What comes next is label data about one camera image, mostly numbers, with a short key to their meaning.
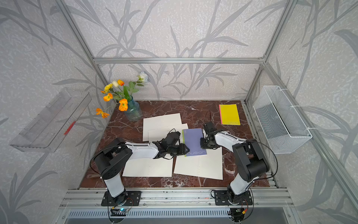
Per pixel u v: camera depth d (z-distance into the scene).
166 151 0.71
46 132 0.64
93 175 0.81
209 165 0.85
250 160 0.46
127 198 0.72
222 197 0.73
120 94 0.93
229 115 1.12
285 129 0.60
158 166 0.85
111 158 0.49
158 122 1.06
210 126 0.76
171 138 0.72
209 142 0.69
